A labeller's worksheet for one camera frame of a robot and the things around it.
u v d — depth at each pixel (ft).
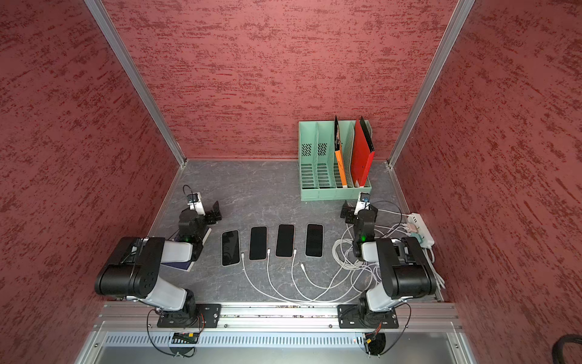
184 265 2.73
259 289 2.61
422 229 3.04
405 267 1.51
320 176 3.69
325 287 2.64
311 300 2.54
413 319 2.32
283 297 2.55
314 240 3.03
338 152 2.73
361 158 2.89
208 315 2.42
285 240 3.02
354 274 2.73
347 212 2.77
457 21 2.38
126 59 2.68
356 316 2.42
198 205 2.65
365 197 2.60
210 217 2.73
